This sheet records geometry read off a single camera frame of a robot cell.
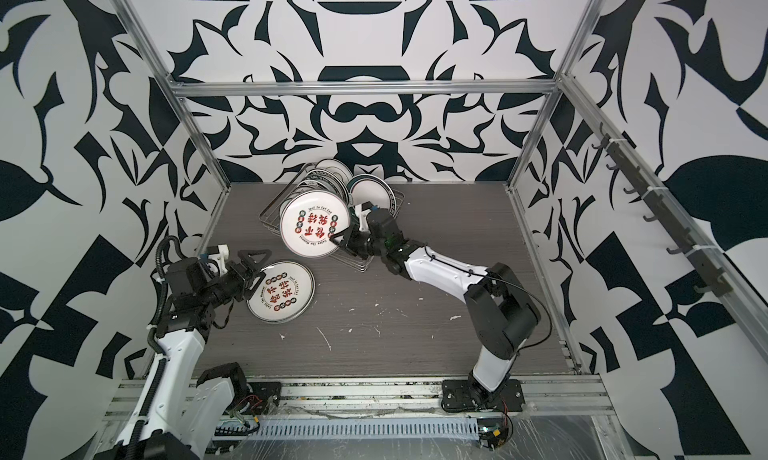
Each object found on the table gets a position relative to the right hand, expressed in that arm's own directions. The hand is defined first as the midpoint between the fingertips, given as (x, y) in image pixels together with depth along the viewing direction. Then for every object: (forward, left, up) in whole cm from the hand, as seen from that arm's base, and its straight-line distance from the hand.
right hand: (330, 236), depth 79 cm
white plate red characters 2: (-8, +16, -19) cm, 26 cm away
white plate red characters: (+6, +6, 0) cm, 9 cm away
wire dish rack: (+17, +24, -15) cm, 33 cm away
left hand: (-5, +16, -1) cm, 17 cm away
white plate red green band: (+23, -10, -7) cm, 27 cm away
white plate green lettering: (+25, +6, -4) cm, 26 cm away
